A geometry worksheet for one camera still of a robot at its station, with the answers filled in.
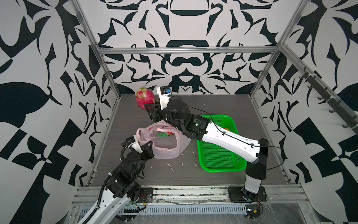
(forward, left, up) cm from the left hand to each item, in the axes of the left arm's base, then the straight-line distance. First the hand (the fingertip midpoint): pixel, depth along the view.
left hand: (151, 139), depth 76 cm
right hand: (+6, -1, +23) cm, 24 cm away
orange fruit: (+12, -47, -12) cm, 50 cm away
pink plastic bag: (+7, -7, -18) cm, 21 cm away
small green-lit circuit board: (-32, -51, -18) cm, 63 cm away
